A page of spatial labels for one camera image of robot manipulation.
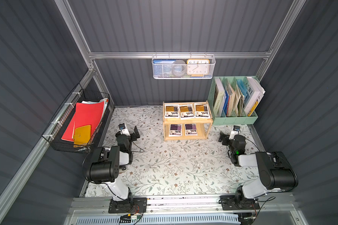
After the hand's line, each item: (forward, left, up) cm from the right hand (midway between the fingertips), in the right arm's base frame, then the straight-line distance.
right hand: (232, 133), depth 93 cm
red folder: (-6, +84, +26) cm, 88 cm away
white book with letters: (+23, -17, +16) cm, 32 cm away
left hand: (+1, +70, +4) cm, 70 cm away
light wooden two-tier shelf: (+13, +16, -8) cm, 22 cm away
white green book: (+21, +8, +14) cm, 26 cm away
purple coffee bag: (+6, +27, -5) cm, 28 cm away
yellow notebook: (-17, +84, +21) cm, 88 cm away
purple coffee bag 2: (+6, +38, -5) cm, 39 cm away
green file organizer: (+21, -2, +11) cm, 24 cm away
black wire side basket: (-20, +91, +28) cm, 97 cm away
